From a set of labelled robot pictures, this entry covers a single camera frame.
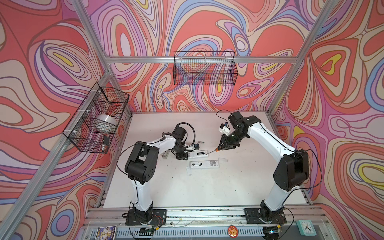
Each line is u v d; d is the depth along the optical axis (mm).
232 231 692
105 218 752
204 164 908
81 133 673
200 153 949
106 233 679
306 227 690
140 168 511
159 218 726
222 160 928
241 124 620
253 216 729
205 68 962
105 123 703
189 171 901
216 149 822
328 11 695
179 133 797
